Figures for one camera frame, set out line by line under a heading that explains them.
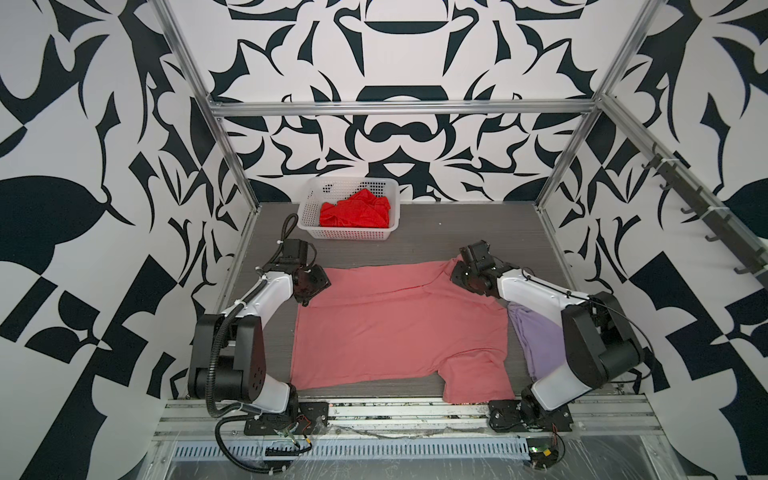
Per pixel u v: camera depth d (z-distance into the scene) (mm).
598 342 455
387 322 898
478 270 715
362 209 1120
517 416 732
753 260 503
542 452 709
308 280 834
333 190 1187
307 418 733
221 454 693
